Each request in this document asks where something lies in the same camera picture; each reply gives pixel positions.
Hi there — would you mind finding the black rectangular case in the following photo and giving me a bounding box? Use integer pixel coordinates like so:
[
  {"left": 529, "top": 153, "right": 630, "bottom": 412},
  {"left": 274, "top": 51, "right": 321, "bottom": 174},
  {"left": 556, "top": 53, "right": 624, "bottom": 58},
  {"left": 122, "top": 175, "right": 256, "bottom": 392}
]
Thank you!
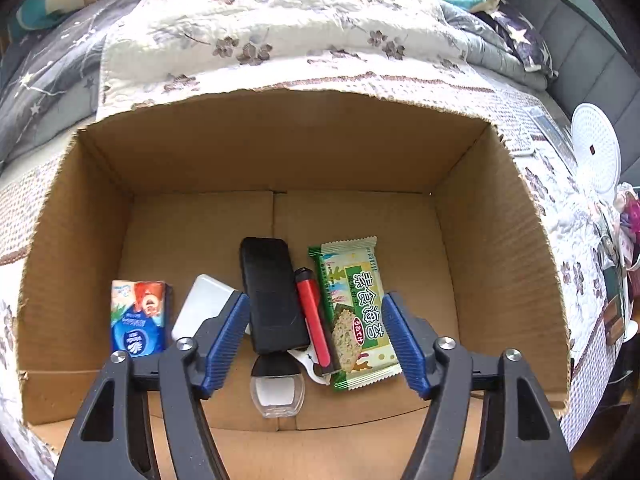
[{"left": 239, "top": 236, "right": 311, "bottom": 356}]

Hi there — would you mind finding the white round fan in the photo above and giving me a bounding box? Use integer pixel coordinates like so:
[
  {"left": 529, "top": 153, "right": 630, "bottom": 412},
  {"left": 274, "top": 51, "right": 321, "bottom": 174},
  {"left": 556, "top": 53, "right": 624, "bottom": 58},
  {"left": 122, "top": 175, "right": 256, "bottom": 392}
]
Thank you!
[{"left": 571, "top": 102, "right": 623, "bottom": 195}]

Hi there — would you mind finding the dark star-print pillow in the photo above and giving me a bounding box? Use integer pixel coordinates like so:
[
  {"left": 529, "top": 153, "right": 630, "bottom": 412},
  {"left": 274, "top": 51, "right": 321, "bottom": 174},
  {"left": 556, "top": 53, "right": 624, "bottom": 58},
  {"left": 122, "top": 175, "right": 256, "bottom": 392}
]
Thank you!
[{"left": 480, "top": 0, "right": 558, "bottom": 78}]

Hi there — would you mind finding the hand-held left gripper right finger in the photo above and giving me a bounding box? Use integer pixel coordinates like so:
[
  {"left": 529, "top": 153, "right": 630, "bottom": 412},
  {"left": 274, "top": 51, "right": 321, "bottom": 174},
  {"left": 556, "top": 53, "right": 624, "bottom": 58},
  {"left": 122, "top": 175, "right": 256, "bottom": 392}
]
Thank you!
[{"left": 381, "top": 291, "right": 573, "bottom": 480}]

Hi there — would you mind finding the floral quilted bedspread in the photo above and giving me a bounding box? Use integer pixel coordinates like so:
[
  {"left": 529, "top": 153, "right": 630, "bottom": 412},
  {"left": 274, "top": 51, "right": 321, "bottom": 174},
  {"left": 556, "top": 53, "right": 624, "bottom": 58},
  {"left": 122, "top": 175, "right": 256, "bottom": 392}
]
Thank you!
[{"left": 0, "top": 0, "right": 640, "bottom": 480}]

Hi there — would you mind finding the cardboard box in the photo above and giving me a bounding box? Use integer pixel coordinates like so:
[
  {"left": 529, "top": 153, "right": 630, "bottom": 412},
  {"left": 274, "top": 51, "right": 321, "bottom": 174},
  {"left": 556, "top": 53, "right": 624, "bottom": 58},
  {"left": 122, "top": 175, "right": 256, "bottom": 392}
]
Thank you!
[{"left": 15, "top": 87, "right": 573, "bottom": 480}]

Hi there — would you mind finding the grey green quilt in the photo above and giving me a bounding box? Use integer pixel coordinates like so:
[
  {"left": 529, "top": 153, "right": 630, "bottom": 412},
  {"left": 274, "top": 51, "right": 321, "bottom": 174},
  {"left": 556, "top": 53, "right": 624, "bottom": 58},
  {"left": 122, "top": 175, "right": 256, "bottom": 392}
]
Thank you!
[{"left": 440, "top": 0, "right": 551, "bottom": 92}]

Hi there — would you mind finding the green seaweed cracker packet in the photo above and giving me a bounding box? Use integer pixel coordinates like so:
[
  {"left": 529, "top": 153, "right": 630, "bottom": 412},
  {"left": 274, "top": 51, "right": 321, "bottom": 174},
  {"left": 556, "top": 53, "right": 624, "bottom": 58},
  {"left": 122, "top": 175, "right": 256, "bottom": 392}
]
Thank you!
[{"left": 307, "top": 235, "right": 404, "bottom": 393}]

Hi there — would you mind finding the white power bank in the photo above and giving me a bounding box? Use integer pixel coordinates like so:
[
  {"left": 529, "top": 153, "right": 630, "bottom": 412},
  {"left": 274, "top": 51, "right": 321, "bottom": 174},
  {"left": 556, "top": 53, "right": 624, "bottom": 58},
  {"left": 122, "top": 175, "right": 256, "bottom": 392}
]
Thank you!
[{"left": 171, "top": 274, "right": 251, "bottom": 343}]

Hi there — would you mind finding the red and black lighter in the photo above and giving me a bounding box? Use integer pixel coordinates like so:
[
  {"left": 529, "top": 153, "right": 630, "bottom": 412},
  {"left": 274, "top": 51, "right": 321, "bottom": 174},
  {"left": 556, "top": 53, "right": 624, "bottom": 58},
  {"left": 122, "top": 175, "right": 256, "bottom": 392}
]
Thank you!
[{"left": 294, "top": 267, "right": 335, "bottom": 376}]

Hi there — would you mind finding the grey padded headboard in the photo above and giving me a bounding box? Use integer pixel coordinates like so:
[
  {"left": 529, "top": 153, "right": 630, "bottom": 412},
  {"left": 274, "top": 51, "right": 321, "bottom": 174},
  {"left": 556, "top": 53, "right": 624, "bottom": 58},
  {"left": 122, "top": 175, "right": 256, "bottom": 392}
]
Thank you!
[{"left": 500, "top": 0, "right": 640, "bottom": 126}]

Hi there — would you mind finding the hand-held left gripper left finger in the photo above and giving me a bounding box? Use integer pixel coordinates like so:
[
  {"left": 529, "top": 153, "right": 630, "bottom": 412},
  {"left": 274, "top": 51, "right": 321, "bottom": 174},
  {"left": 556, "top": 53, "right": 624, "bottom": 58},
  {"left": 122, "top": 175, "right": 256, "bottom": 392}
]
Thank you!
[{"left": 52, "top": 291, "right": 251, "bottom": 480}]

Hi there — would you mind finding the small black-capped glass bottle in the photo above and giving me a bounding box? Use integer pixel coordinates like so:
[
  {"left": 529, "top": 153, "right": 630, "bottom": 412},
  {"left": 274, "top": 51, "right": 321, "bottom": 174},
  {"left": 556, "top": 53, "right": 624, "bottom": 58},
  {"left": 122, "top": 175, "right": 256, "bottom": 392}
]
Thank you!
[{"left": 249, "top": 351, "right": 306, "bottom": 419}]

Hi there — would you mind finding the blue tissue pack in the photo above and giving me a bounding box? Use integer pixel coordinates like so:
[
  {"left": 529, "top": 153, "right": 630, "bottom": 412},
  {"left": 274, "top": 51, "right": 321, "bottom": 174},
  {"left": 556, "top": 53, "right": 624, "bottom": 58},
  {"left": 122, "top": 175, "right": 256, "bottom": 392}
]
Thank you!
[{"left": 110, "top": 280, "right": 173, "bottom": 358}]

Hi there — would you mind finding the grey star-print duvet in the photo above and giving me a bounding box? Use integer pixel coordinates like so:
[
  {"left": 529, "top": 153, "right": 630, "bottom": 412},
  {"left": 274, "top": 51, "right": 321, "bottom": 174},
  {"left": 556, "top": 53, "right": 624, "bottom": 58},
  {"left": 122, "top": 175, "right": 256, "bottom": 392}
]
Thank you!
[{"left": 0, "top": 0, "right": 161, "bottom": 166}]

